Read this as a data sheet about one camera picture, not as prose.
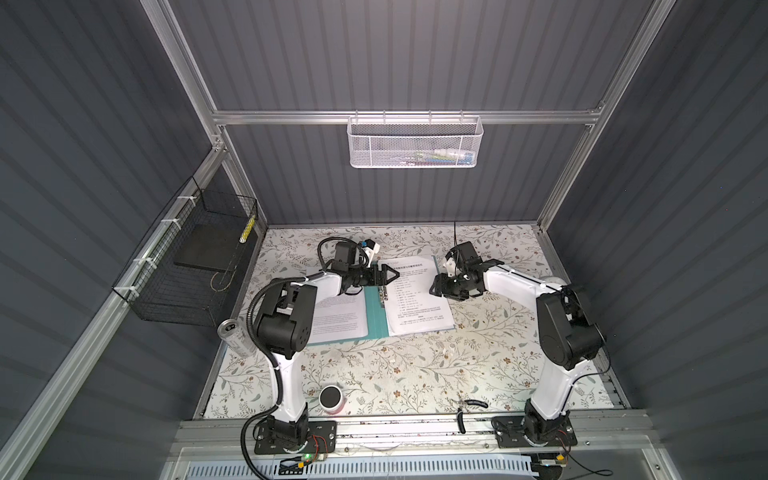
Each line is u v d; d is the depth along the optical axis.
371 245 0.92
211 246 0.75
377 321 0.94
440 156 0.91
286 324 0.53
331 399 0.76
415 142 1.24
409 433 0.75
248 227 0.82
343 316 0.95
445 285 0.86
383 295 0.99
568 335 0.50
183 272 0.72
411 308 0.96
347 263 0.81
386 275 0.90
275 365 0.55
